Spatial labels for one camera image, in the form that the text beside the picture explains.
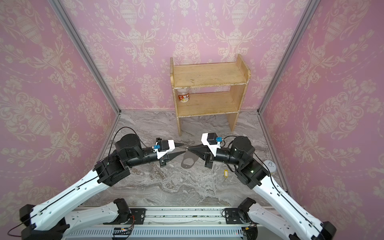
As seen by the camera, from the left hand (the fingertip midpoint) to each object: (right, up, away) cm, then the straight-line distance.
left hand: (183, 148), depth 57 cm
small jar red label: (-3, +28, +35) cm, 45 cm away
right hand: (+3, 0, 0) cm, 3 cm away
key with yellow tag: (+23, -19, +32) cm, 44 cm away
